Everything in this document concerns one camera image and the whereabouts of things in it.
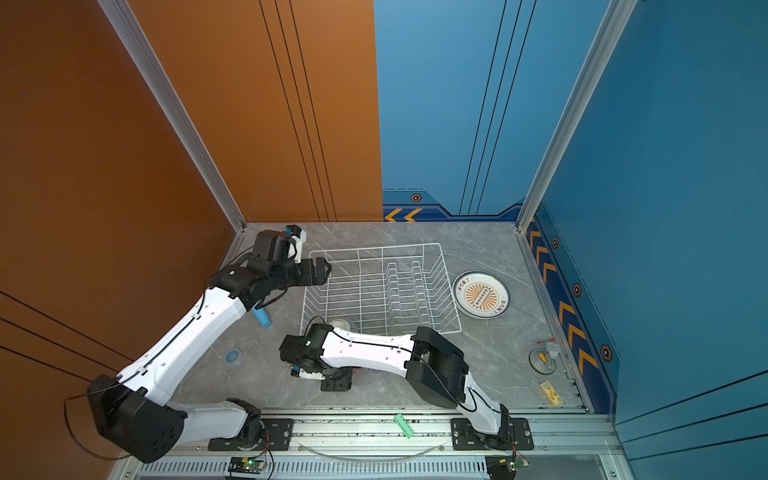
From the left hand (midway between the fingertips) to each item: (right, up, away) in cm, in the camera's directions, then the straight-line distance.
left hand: (317, 264), depth 79 cm
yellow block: (+62, -35, 0) cm, 71 cm away
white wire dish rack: (+20, -9, +16) cm, 27 cm away
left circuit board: (-15, -48, -8) cm, 51 cm away
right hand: (+7, -30, 0) cm, 30 cm away
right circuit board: (+46, -47, -9) cm, 67 cm away
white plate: (+48, -11, +18) cm, 53 cm away
